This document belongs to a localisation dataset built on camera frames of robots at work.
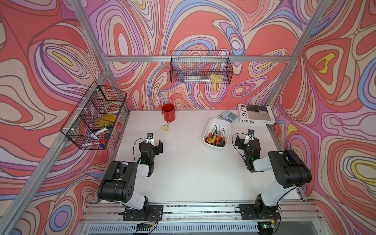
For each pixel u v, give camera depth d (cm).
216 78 91
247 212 73
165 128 107
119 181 46
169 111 106
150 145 76
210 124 105
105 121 70
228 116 115
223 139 101
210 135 102
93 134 73
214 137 99
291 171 47
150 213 72
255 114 113
